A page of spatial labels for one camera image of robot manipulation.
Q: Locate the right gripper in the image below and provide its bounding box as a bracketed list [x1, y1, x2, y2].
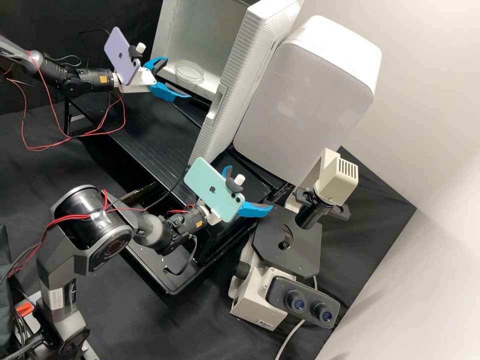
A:
[204, 164, 274, 227]

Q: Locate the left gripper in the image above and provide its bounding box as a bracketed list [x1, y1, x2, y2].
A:
[118, 56, 192, 103]

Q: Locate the petri dish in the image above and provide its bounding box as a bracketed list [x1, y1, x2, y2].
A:
[174, 59, 206, 84]

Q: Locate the white incubator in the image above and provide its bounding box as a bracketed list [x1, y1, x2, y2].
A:
[151, 0, 263, 104]

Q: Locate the incubator door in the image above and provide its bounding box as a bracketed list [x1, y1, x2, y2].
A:
[187, 0, 307, 167]

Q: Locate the cream microscope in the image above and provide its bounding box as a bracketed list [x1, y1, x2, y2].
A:
[228, 147, 362, 333]

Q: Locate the black tray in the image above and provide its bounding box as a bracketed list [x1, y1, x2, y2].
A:
[119, 181, 265, 296]

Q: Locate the white box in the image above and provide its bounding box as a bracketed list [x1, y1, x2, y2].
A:
[233, 14, 383, 177]

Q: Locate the right wrist camera phone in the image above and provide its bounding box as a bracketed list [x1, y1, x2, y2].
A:
[182, 156, 247, 223]

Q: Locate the wrist camera phone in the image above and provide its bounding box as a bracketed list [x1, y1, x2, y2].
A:
[104, 26, 148, 85]
[182, 156, 247, 223]

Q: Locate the left wrist camera phone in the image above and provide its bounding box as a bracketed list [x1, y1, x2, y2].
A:
[104, 26, 148, 85]

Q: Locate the black cable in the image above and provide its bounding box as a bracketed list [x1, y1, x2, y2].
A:
[144, 173, 189, 212]

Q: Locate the grey cable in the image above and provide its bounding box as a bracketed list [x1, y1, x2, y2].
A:
[275, 317, 305, 360]

